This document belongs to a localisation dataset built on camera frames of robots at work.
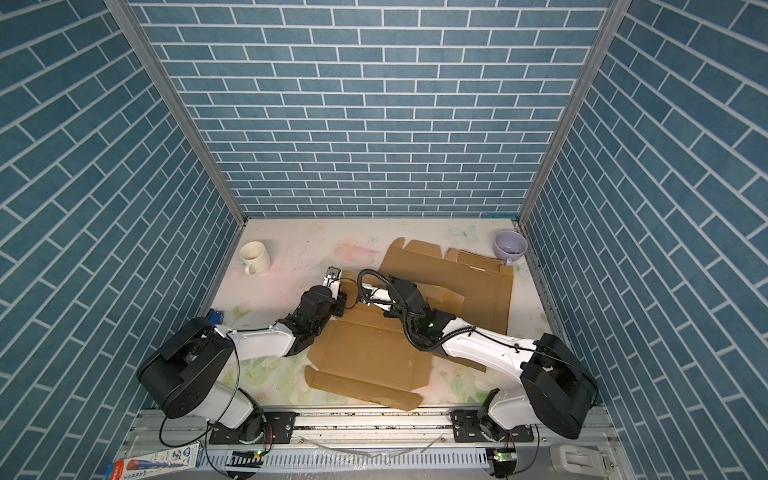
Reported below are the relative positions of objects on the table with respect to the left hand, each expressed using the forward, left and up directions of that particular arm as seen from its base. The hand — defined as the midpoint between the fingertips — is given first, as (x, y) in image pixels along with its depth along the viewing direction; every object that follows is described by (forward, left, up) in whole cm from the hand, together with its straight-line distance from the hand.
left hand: (341, 286), depth 91 cm
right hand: (-3, -15, +10) cm, 18 cm away
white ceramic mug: (+11, +29, +1) cm, 31 cm away
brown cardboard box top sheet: (-17, -8, -11) cm, 22 cm away
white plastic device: (-45, -59, -5) cm, 74 cm away
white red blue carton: (-43, +37, -8) cm, 57 cm away
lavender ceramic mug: (+20, -60, -4) cm, 63 cm away
